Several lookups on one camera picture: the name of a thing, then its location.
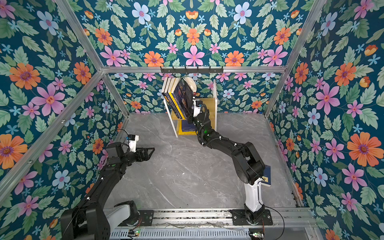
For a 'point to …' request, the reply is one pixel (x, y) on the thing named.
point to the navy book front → (187, 127)
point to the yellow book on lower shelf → (186, 133)
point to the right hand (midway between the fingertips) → (191, 106)
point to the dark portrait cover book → (180, 95)
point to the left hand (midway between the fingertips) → (148, 145)
